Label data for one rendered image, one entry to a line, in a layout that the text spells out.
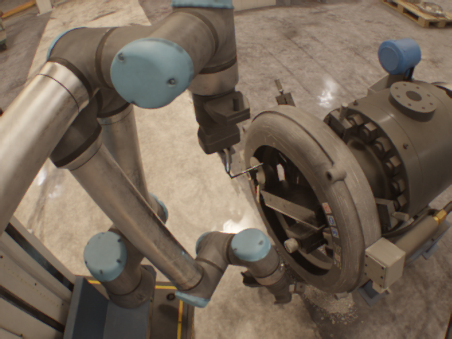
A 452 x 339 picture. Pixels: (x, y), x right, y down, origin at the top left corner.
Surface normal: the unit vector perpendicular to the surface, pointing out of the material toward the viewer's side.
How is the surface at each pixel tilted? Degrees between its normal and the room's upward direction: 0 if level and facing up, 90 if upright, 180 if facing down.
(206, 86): 89
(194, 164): 0
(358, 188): 33
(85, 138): 69
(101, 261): 5
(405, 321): 0
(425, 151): 41
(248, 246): 19
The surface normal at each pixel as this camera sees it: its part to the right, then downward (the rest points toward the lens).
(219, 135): 0.45, 0.59
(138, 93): -0.29, 0.72
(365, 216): 0.26, 0.00
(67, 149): 0.29, 0.38
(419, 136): 0.14, -0.31
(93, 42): -0.25, -0.23
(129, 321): -0.08, -0.67
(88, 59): -0.36, 0.33
